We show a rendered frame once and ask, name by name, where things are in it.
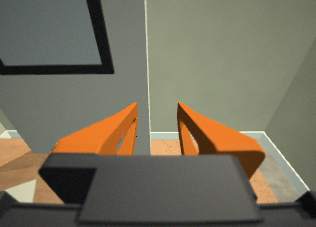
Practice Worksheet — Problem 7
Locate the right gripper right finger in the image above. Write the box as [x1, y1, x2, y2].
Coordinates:
[177, 103, 266, 180]

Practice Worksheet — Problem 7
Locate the black mirror frame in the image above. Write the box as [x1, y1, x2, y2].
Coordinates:
[0, 0, 115, 75]

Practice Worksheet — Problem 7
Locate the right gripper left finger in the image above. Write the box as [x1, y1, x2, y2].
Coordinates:
[50, 103, 138, 155]

